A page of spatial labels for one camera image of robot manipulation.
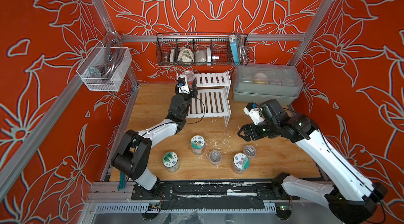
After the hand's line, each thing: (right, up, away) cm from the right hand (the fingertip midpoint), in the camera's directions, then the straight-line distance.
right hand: (241, 132), depth 67 cm
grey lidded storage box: (+16, +25, +30) cm, 42 cm away
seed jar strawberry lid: (-20, -9, +14) cm, 26 cm away
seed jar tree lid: (-32, -16, +7) cm, 37 cm away
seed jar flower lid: (+2, -16, +7) cm, 17 cm away
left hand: (-24, +25, +11) cm, 37 cm away
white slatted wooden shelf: (-10, +15, +28) cm, 33 cm away
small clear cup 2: (+8, -13, +13) cm, 20 cm away
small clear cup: (-11, -15, +11) cm, 22 cm away
